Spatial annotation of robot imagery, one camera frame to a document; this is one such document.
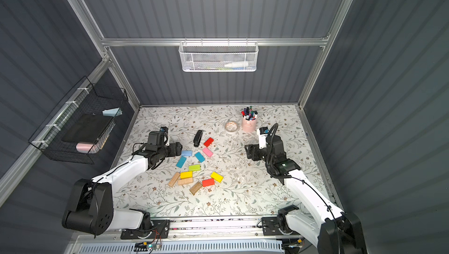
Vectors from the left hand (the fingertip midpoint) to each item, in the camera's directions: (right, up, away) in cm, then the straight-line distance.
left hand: (176, 147), depth 90 cm
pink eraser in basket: (-27, +4, -25) cm, 37 cm away
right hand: (+39, +2, -8) cm, 40 cm away
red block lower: (+17, -18, -1) cm, 25 cm away
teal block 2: (+2, -9, +4) cm, 9 cm away
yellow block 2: (+21, -15, -1) cm, 26 cm away
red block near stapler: (+16, +1, +11) cm, 19 cm away
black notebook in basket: (-29, +10, -22) cm, 38 cm away
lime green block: (+9, -11, +2) cm, 15 cm away
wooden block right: (+11, -19, -6) cm, 23 cm away
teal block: (+11, -7, +6) cm, 15 cm away
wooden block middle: (+6, -16, -3) cm, 18 cm away
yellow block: (+5, -14, 0) cm, 15 cm away
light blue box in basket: (-27, +18, -9) cm, 33 cm away
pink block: (+15, -4, +9) cm, 18 cm away
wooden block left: (0, -15, -3) cm, 16 cm away
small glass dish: (+29, +10, +20) cm, 37 cm away
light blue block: (+3, -5, +9) cm, 10 cm away
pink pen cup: (+40, +11, +13) cm, 43 cm away
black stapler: (+9, +4, +10) cm, 14 cm away
